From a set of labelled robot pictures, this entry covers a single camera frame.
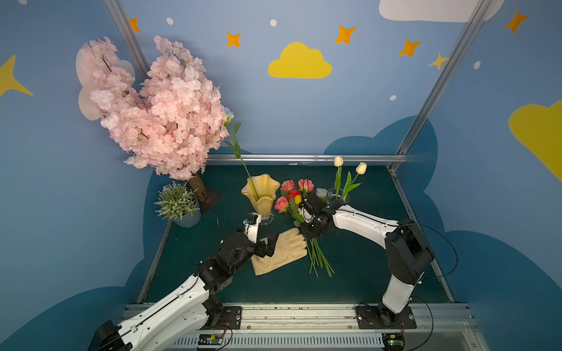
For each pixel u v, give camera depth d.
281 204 1.01
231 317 0.74
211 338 0.72
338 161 0.86
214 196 1.08
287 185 1.08
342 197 0.89
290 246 0.91
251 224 0.65
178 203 0.86
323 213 0.66
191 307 0.50
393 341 0.73
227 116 0.80
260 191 0.91
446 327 0.74
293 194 1.04
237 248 0.56
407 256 0.48
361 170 0.82
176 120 0.60
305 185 1.07
